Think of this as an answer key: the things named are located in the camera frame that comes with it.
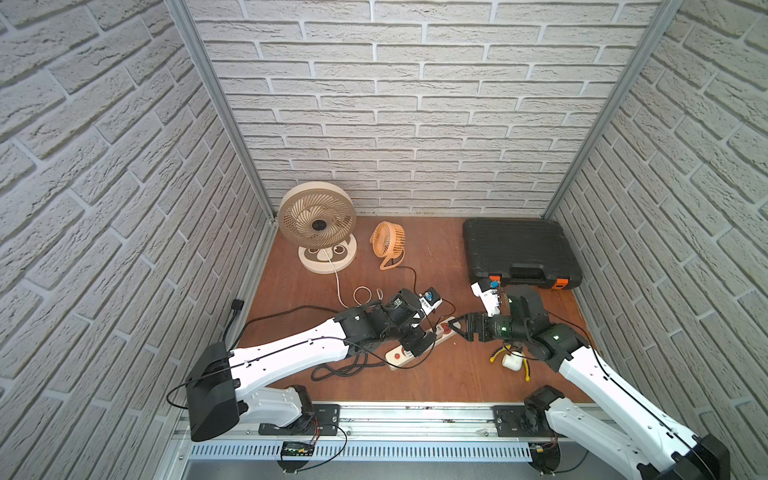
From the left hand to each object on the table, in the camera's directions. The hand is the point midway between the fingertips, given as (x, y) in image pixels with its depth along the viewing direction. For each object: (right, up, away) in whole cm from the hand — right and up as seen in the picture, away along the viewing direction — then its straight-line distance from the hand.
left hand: (418, 309), depth 76 cm
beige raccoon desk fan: (-29, +25, +10) cm, 40 cm away
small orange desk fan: (-8, +18, +21) cm, 29 cm away
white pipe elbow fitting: (+27, -16, +5) cm, 32 cm away
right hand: (+11, -4, -1) cm, 12 cm away
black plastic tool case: (+38, +14, +26) cm, 49 cm away
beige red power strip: (-5, -15, +5) cm, 16 cm away
